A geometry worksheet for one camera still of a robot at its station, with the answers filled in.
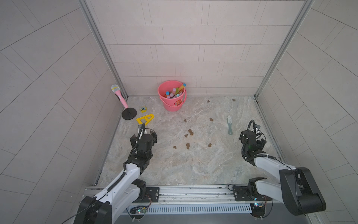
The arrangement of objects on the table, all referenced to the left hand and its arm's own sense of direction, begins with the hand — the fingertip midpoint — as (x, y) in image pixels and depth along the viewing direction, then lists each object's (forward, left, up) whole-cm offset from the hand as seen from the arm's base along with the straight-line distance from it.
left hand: (145, 131), depth 84 cm
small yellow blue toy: (+24, +8, -8) cm, 26 cm away
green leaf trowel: (+31, -21, +8) cm, 39 cm away
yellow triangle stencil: (+15, +10, -9) cm, 20 cm away
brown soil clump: (-5, -26, -10) cm, 28 cm away
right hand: (+2, -67, -4) cm, 67 cm away
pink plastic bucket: (+22, -16, 0) cm, 27 cm away
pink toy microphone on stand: (+20, +19, -8) cm, 29 cm away
